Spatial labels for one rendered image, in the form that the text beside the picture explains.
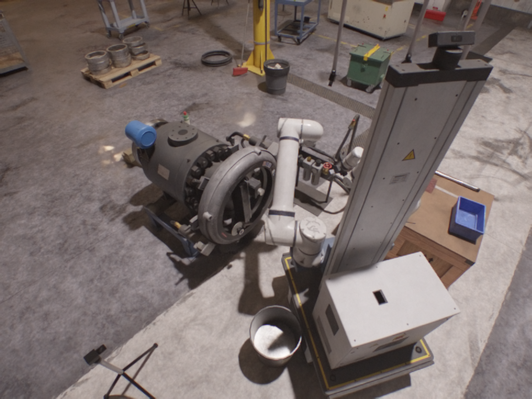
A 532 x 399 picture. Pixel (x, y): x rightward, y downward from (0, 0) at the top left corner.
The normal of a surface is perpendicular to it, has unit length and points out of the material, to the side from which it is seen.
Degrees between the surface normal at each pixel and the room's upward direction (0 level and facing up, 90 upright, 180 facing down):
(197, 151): 10
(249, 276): 0
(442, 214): 0
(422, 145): 90
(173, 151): 29
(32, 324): 0
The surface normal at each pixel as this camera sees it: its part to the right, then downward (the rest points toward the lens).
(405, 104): 0.24, 0.72
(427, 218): 0.00, -0.67
